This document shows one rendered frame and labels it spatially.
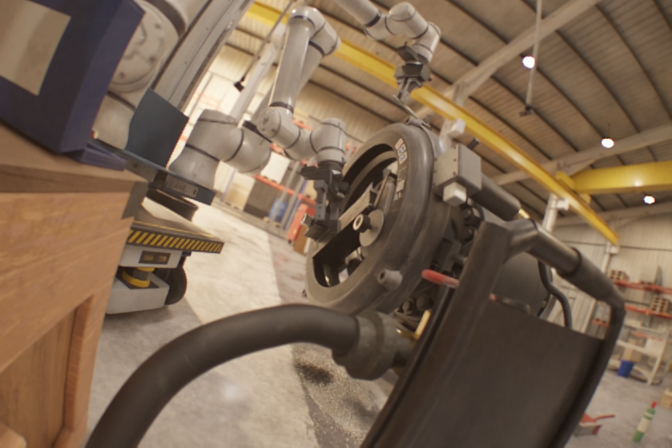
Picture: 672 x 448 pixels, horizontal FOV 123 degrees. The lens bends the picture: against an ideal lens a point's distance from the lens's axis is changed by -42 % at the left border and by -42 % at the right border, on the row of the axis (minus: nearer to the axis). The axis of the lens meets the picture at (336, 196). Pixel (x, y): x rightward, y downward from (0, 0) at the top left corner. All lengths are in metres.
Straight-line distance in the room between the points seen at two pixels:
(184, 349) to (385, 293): 0.66
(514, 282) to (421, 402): 1.04
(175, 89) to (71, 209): 1.05
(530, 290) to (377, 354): 1.14
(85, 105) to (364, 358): 0.26
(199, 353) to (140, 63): 0.55
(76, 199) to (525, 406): 0.45
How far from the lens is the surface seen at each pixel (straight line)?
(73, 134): 0.24
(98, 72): 0.23
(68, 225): 0.24
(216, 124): 1.16
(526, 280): 1.29
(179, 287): 1.18
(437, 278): 0.26
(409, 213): 0.78
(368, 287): 0.82
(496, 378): 0.31
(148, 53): 0.66
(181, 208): 1.49
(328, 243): 1.10
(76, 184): 0.23
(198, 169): 1.14
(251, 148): 1.24
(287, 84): 1.05
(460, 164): 0.76
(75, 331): 0.40
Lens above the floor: 0.50
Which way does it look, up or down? 7 degrees up
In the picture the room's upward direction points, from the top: 23 degrees clockwise
